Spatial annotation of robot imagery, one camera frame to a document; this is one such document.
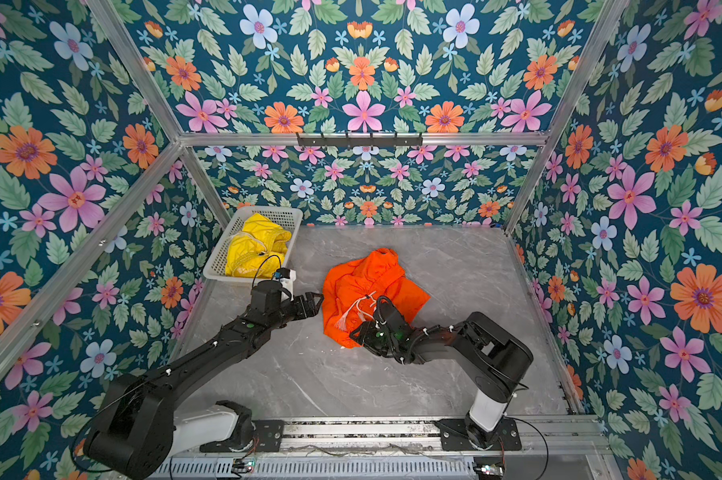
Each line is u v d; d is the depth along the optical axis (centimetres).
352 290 97
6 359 50
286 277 78
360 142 93
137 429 41
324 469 77
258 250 103
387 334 70
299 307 77
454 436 72
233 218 111
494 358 48
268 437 73
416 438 75
